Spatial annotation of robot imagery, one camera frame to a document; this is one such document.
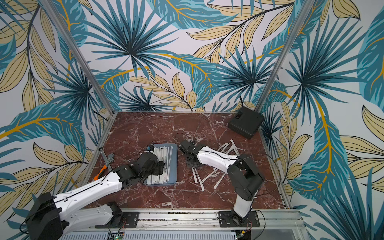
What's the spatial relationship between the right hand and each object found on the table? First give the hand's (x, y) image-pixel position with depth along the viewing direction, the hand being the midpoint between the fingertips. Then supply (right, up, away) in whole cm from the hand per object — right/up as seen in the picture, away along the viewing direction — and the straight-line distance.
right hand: (194, 163), depth 89 cm
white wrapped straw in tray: (-15, -1, +3) cm, 15 cm away
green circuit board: (-38, -31, -18) cm, 52 cm away
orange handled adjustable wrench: (-52, 0, +3) cm, 52 cm away
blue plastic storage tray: (-12, -9, -3) cm, 16 cm away
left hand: (-20, 0, -8) cm, 21 cm away
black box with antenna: (+38, +25, +21) cm, 50 cm away
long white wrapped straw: (+5, -12, -5) cm, 14 cm away
